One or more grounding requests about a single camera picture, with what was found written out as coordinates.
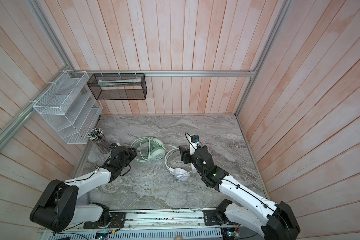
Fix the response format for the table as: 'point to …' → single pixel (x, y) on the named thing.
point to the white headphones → (182, 174)
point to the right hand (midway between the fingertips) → (185, 145)
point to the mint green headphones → (157, 151)
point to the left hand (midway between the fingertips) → (136, 152)
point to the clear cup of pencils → (97, 135)
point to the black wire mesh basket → (118, 86)
